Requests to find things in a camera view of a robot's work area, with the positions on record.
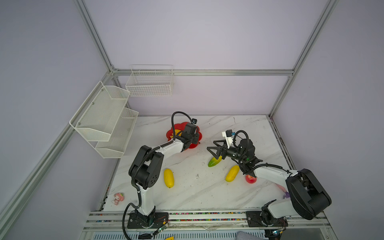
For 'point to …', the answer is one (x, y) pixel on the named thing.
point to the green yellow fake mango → (214, 161)
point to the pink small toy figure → (118, 196)
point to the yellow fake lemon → (169, 178)
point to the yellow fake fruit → (232, 173)
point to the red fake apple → (250, 179)
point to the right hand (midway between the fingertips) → (210, 146)
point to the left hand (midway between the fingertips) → (192, 134)
